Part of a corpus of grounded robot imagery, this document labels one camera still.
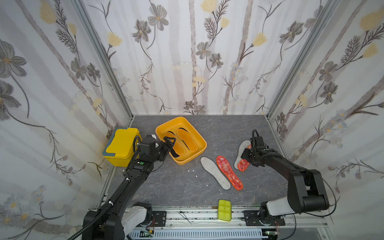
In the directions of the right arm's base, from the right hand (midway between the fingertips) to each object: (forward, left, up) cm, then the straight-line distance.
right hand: (247, 155), depth 92 cm
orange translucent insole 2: (+14, +39, -5) cm, 42 cm away
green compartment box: (-31, +17, -3) cm, 35 cm away
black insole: (-1, +47, -4) cm, 47 cm away
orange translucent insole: (+5, +45, -4) cm, 45 cm away
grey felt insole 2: (+10, -2, -6) cm, 12 cm away
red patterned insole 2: (-5, +2, -4) cm, 7 cm away
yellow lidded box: (-3, +74, +9) cm, 74 cm away
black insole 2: (+12, +42, -5) cm, 44 cm away
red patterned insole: (-15, +9, -4) cm, 18 cm away
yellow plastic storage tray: (+25, +51, -5) cm, 57 cm away
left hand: (-1, +44, +14) cm, 46 cm away
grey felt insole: (-6, +23, -5) cm, 24 cm away
